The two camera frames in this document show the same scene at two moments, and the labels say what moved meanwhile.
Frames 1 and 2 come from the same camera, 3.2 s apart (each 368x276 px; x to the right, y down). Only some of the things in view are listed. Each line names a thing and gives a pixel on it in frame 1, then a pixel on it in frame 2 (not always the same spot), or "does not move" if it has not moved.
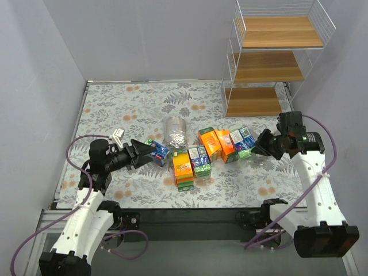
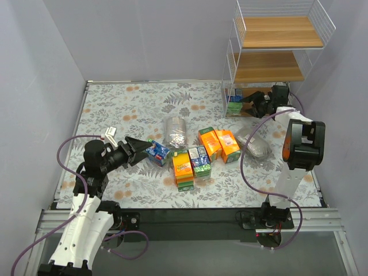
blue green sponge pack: (200, 161) does not move
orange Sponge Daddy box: (183, 171) does not move
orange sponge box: (210, 140) does not move
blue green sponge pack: (160, 156) does not move
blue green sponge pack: (244, 141) -> (233, 104)
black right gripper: (272, 144) -> (263, 104)
